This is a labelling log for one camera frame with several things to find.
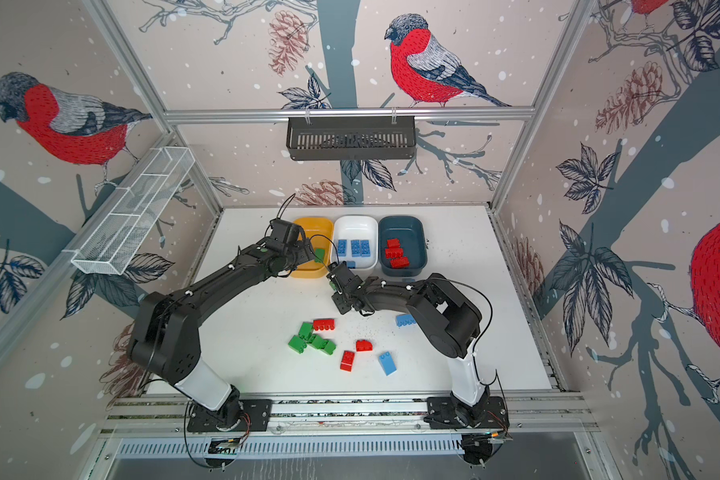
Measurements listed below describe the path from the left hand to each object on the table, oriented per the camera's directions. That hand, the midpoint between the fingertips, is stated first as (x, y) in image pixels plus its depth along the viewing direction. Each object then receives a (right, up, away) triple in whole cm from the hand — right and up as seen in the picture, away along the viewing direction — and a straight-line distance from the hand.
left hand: (300, 251), depth 90 cm
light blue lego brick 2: (+32, -20, -2) cm, 38 cm away
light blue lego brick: (+17, 0, +15) cm, 23 cm away
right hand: (+13, -16, +5) cm, 21 cm away
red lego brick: (+30, -2, +13) cm, 33 cm away
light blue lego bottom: (+26, -31, -9) cm, 42 cm away
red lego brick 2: (+32, -5, +12) cm, 35 cm away
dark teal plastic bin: (+37, +6, +21) cm, 43 cm away
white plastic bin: (+16, +3, +17) cm, 24 cm away
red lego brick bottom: (+15, -30, -9) cm, 35 cm away
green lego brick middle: (+7, -26, -6) cm, 28 cm away
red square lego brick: (+30, +2, +17) cm, 35 cm away
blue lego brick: (+12, 0, +17) cm, 20 cm away
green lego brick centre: (+3, -24, -4) cm, 24 cm away
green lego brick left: (+1, -26, -6) cm, 27 cm away
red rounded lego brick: (+20, -27, -7) cm, 34 cm away
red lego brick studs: (+8, -22, -3) cm, 23 cm away
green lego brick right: (+10, -27, -7) cm, 30 cm away
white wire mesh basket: (-42, +2, -20) cm, 47 cm away
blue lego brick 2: (+20, -1, +15) cm, 25 cm away
